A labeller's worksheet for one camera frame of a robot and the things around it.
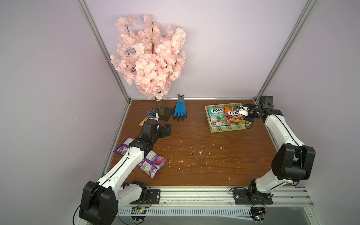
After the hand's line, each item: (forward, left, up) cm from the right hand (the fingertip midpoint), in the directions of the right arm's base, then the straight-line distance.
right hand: (245, 105), depth 87 cm
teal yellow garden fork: (-14, +56, +9) cm, 59 cm away
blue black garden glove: (+11, +43, -18) cm, 48 cm away
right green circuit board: (-54, 0, -23) cm, 59 cm away
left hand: (-14, +50, -3) cm, 52 cm away
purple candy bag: (-32, +58, -19) cm, 69 cm away
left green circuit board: (-56, +62, -24) cm, 87 cm away
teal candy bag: (+1, +15, -12) cm, 20 cm away
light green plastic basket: (-7, +10, -16) cm, 20 cm away
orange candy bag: (-4, +6, -8) cm, 11 cm away
